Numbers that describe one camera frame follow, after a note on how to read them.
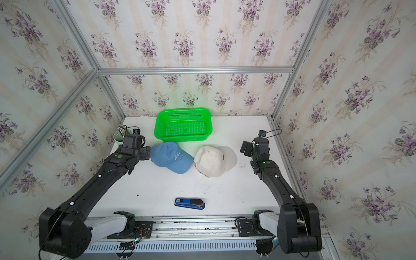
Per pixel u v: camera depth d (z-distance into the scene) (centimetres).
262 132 74
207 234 73
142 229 72
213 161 86
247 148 78
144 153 75
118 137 94
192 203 82
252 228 73
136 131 71
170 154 90
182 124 115
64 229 38
